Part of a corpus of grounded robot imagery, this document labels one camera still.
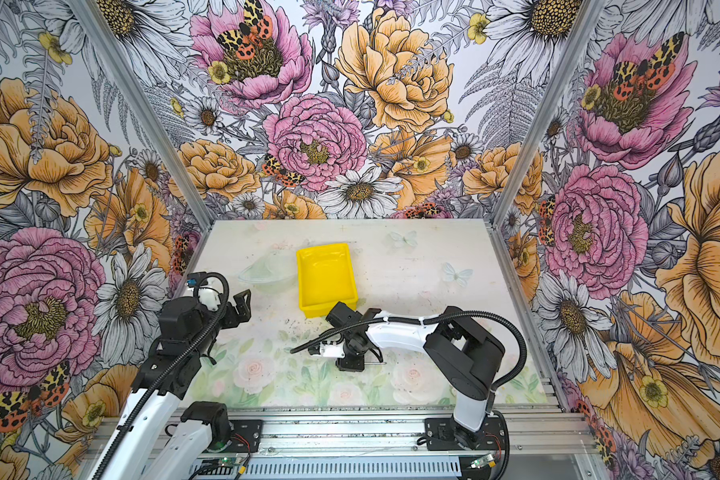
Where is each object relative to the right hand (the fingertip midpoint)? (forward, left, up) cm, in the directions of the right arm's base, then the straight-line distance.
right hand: (348, 367), depth 85 cm
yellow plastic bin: (+27, +8, +5) cm, 29 cm away
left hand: (+10, +28, +19) cm, 35 cm away
